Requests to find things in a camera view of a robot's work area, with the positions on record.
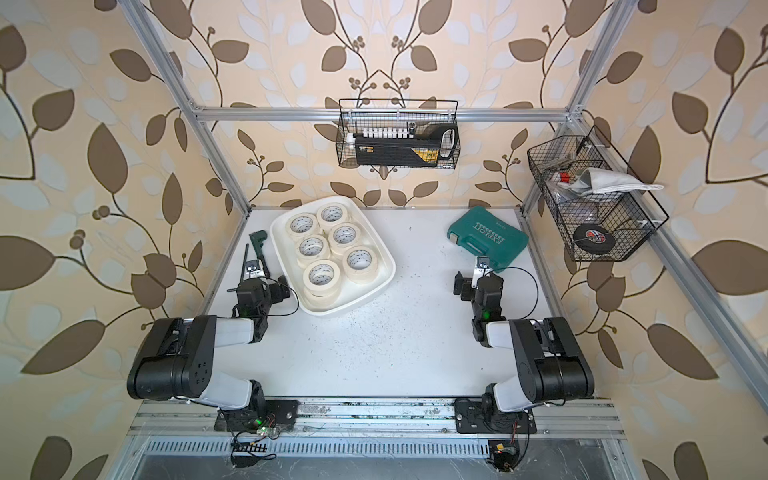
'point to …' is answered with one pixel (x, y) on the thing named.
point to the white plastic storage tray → (350, 292)
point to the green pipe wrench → (258, 238)
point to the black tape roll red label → (594, 239)
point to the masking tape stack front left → (321, 283)
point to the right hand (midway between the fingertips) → (476, 273)
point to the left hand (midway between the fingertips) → (268, 277)
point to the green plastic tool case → (490, 233)
